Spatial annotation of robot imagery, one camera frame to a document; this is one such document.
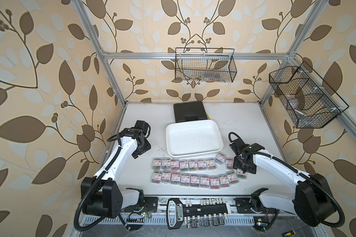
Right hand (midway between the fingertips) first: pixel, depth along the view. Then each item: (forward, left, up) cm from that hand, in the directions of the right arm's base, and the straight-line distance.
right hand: (241, 168), depth 83 cm
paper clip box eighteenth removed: (-3, +49, -2) cm, 49 cm away
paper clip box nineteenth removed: (-3, +1, -2) cm, 4 cm away
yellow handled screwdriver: (-30, -13, -3) cm, 32 cm away
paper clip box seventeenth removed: (-5, +6, -1) cm, 8 cm away
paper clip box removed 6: (+4, +22, -1) cm, 23 cm away
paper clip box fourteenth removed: (-6, +16, -2) cm, 18 cm away
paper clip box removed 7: (+3, +17, -2) cm, 17 cm away
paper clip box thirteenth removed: (-6, +22, -2) cm, 23 cm away
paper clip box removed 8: (+7, +11, -2) cm, 13 cm away
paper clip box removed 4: (+3, +33, -2) cm, 33 cm away
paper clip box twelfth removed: (-6, +27, -1) cm, 28 cm away
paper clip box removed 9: (+4, +6, -1) cm, 7 cm away
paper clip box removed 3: (+4, +39, -1) cm, 39 cm away
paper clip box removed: (+5, +49, 0) cm, 49 cm away
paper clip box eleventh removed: (-5, +32, -1) cm, 33 cm away
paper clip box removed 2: (+4, +44, -1) cm, 44 cm away
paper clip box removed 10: (-4, +38, -1) cm, 38 cm away
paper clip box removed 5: (+4, +28, -2) cm, 28 cm away
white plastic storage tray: (+23, +28, -2) cm, 36 cm away
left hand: (+9, +56, +10) cm, 58 cm away
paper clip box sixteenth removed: (-3, +44, -2) cm, 44 cm away
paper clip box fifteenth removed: (-6, +11, -2) cm, 13 cm away
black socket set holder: (-20, +20, -2) cm, 29 cm away
